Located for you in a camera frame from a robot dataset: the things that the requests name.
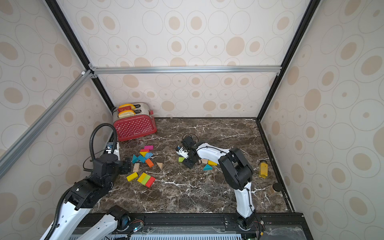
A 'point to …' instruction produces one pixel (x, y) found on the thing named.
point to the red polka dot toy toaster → (141, 124)
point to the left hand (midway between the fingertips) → (126, 155)
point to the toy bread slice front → (126, 113)
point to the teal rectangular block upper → (141, 158)
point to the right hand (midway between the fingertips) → (187, 164)
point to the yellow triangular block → (143, 153)
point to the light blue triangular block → (148, 155)
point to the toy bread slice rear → (132, 106)
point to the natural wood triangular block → (160, 165)
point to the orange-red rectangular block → (149, 163)
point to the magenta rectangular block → (150, 147)
